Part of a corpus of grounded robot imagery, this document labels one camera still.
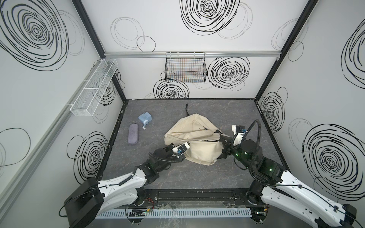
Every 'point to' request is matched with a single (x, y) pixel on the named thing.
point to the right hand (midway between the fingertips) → (219, 139)
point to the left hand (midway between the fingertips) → (186, 141)
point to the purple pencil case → (133, 133)
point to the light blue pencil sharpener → (144, 118)
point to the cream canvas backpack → (204, 140)
